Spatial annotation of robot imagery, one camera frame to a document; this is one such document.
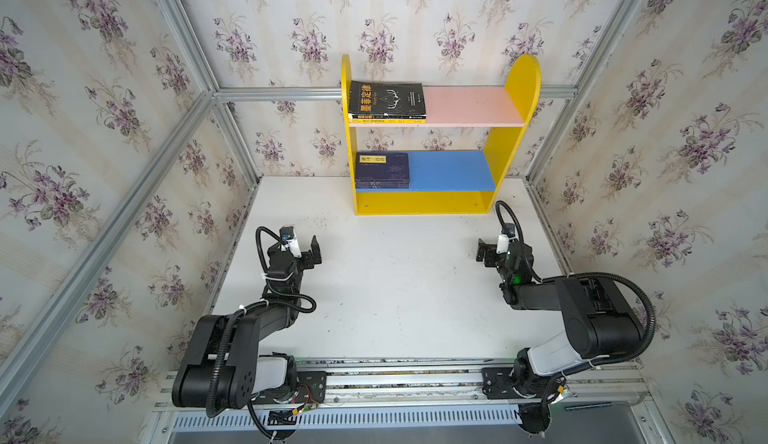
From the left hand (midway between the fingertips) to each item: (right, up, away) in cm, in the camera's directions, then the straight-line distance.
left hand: (297, 236), depth 87 cm
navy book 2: (+25, +17, +9) cm, 32 cm away
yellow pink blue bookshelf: (+49, +17, +10) cm, 53 cm away
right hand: (+61, -3, +6) cm, 61 cm away
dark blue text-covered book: (+25, +23, +13) cm, 36 cm away
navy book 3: (+25, +16, +11) cm, 32 cm away
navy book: (+25, +17, +9) cm, 32 cm away
